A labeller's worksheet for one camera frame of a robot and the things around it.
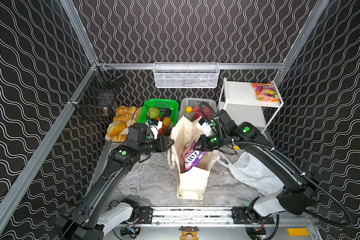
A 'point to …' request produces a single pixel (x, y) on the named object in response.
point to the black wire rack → (97, 98)
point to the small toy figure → (189, 233)
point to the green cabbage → (154, 112)
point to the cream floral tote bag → (190, 184)
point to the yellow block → (297, 231)
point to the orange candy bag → (266, 92)
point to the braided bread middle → (122, 117)
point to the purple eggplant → (167, 112)
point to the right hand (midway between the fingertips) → (193, 148)
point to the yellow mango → (166, 121)
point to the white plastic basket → (196, 102)
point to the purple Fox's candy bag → (190, 156)
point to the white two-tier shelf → (239, 98)
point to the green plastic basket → (171, 104)
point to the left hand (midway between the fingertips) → (175, 142)
